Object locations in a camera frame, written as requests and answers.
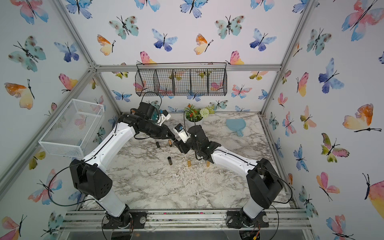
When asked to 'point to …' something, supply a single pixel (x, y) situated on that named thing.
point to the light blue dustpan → (236, 124)
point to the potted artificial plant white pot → (194, 117)
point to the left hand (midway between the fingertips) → (174, 135)
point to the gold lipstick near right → (208, 163)
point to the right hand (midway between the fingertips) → (178, 137)
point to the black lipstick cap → (157, 144)
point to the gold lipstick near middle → (189, 163)
